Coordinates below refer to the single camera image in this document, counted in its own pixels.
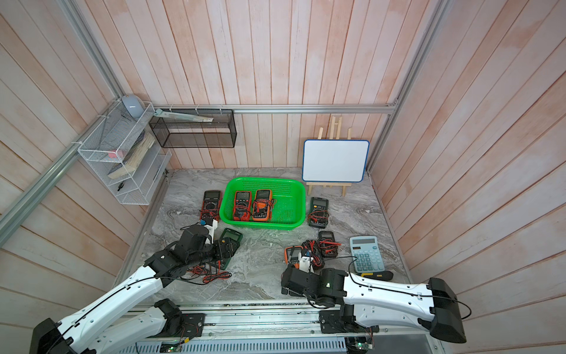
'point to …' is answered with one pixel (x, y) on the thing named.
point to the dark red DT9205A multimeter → (211, 204)
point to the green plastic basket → (289, 210)
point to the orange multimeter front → (292, 256)
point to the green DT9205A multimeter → (228, 233)
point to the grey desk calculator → (366, 248)
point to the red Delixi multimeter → (242, 206)
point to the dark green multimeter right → (319, 212)
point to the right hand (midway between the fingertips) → (291, 283)
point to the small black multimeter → (327, 244)
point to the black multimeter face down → (309, 248)
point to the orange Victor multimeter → (261, 205)
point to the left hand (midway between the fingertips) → (230, 250)
